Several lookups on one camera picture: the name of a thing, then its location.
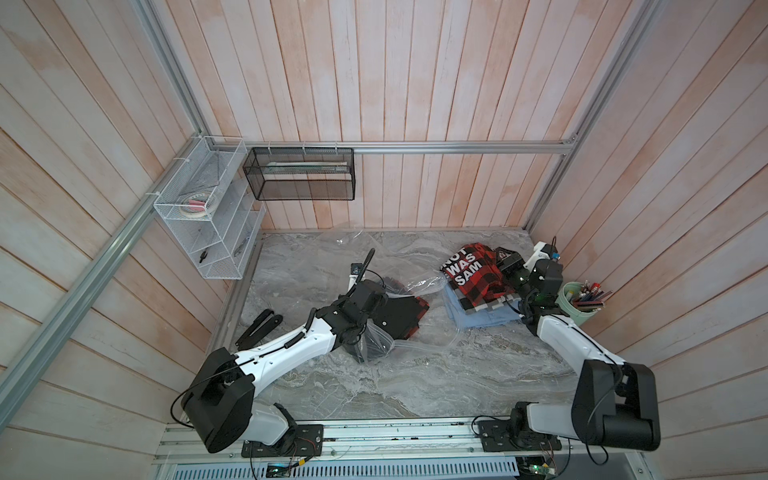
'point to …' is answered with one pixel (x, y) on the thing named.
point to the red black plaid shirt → (476, 271)
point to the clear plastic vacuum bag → (430, 316)
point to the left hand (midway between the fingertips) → (362, 297)
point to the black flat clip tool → (262, 325)
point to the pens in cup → (590, 297)
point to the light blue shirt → (500, 314)
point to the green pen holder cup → (579, 317)
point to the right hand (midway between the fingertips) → (497, 249)
